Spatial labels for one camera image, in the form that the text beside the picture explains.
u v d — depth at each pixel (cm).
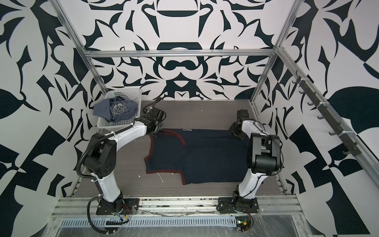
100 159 48
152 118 74
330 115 55
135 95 115
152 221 65
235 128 85
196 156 94
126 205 73
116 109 104
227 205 74
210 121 108
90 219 69
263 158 50
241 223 71
